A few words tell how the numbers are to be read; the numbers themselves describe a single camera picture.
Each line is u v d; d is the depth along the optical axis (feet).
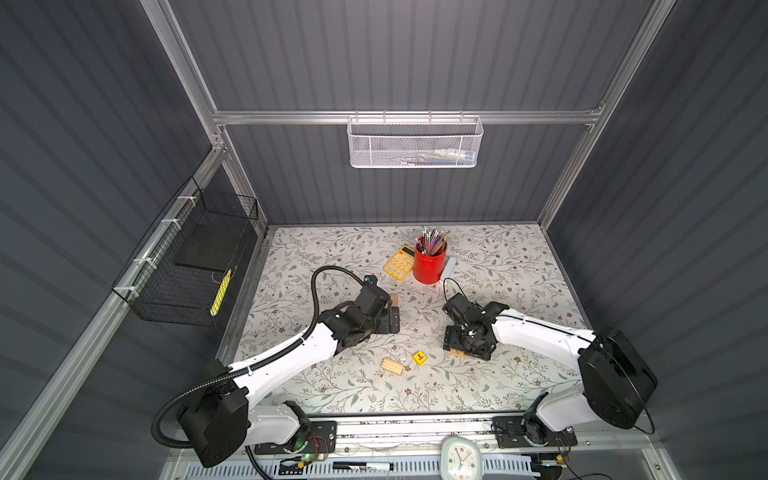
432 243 3.24
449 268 3.40
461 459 2.23
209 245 2.52
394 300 3.25
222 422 1.28
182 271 2.36
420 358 2.77
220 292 2.27
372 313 2.05
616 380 1.51
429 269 3.32
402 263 3.53
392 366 2.77
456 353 2.71
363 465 2.27
